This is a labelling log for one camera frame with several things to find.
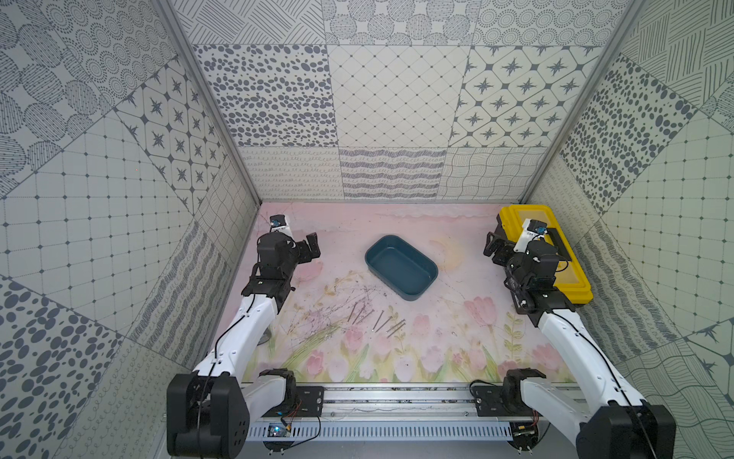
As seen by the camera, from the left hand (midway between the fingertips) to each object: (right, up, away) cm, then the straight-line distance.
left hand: (298, 232), depth 82 cm
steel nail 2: (+20, -27, +9) cm, 34 cm away
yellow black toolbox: (+79, -13, -1) cm, 80 cm away
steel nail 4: (+25, -29, +6) cm, 39 cm away
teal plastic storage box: (+32, -13, +21) cm, 40 cm away
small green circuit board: (-3, -50, -10) cm, 51 cm away
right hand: (+59, -2, -1) cm, 59 cm away
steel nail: (+15, -26, +9) cm, 31 cm away
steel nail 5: (+29, -30, +6) cm, 42 cm away
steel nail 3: (+23, -28, +6) cm, 37 cm away
